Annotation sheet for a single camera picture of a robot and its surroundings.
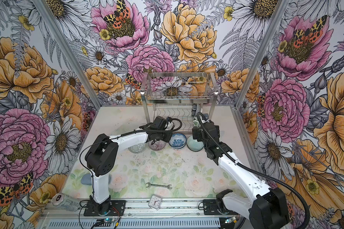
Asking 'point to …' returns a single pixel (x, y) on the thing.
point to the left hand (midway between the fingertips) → (169, 138)
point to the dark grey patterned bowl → (196, 108)
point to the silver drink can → (65, 202)
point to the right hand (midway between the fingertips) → (204, 130)
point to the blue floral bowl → (178, 141)
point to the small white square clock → (155, 202)
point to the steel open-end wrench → (150, 185)
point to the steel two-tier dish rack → (181, 96)
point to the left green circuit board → (104, 222)
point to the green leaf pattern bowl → (196, 123)
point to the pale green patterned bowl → (137, 148)
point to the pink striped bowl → (157, 145)
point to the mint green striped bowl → (193, 145)
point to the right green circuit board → (232, 220)
